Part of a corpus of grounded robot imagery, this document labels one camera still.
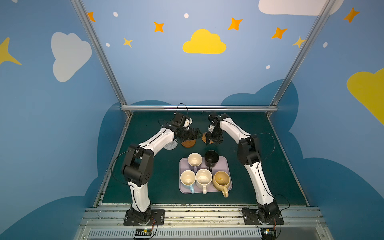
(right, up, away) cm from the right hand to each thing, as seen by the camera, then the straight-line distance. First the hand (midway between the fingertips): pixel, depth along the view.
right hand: (211, 142), depth 102 cm
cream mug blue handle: (-15, -20, -16) cm, 30 cm away
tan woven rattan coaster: (-5, +3, 0) cm, 5 cm away
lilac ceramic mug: (-11, -10, -11) cm, 19 cm away
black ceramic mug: (-1, -8, -14) cm, 16 cm away
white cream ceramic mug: (-6, -20, -16) cm, 27 cm away
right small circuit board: (+25, -43, -29) cm, 58 cm away
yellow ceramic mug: (+4, -21, -16) cm, 27 cm away
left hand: (-11, +6, -10) cm, 16 cm away
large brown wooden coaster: (-15, -1, +1) cm, 15 cm away
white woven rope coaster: (-27, -2, -1) cm, 28 cm away
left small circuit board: (-37, -42, -29) cm, 63 cm away
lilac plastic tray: (+8, -14, -8) cm, 18 cm away
